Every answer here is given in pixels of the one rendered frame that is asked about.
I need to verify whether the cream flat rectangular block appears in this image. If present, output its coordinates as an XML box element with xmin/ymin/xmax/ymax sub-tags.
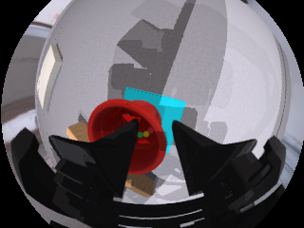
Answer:
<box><xmin>37</xmin><ymin>45</ymin><xmax>62</xmax><ymax>110</ymax></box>

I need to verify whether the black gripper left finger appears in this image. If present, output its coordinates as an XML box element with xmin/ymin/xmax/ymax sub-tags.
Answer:
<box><xmin>49</xmin><ymin>118</ymin><xmax>138</xmax><ymax>198</ymax></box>

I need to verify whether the red plastic cup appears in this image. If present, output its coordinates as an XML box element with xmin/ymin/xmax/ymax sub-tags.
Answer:
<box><xmin>87</xmin><ymin>99</ymin><xmax>167</xmax><ymax>175</ymax></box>

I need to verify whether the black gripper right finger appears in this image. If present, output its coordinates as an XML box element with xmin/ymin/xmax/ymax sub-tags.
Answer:
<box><xmin>172</xmin><ymin>119</ymin><xmax>257</xmax><ymax>197</ymax></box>

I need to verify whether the wooden plank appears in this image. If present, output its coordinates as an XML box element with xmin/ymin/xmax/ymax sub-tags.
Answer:
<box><xmin>66</xmin><ymin>121</ymin><xmax>155</xmax><ymax>198</ymax></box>

